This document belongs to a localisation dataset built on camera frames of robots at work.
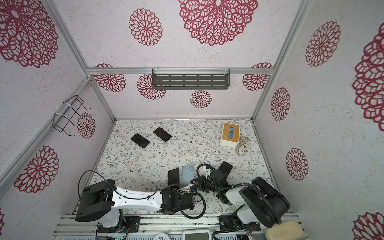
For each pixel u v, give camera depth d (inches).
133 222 29.3
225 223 28.7
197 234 26.7
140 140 40.7
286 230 27.1
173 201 23.3
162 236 26.8
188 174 35.6
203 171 32.9
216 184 27.6
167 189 24.8
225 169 38.4
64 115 29.3
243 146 39.4
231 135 42.6
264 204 16.2
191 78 36.3
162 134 44.3
